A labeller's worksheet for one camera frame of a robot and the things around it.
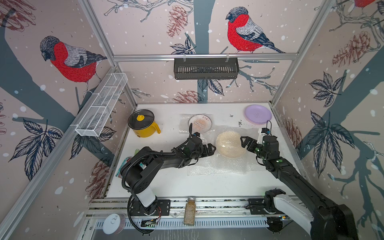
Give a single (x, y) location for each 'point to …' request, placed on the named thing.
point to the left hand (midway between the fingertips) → (213, 148)
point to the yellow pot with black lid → (141, 122)
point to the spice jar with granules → (189, 212)
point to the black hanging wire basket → (206, 69)
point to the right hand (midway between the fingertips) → (246, 137)
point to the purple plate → (257, 114)
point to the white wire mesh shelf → (99, 109)
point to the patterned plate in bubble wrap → (203, 123)
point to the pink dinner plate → (256, 123)
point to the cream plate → (229, 144)
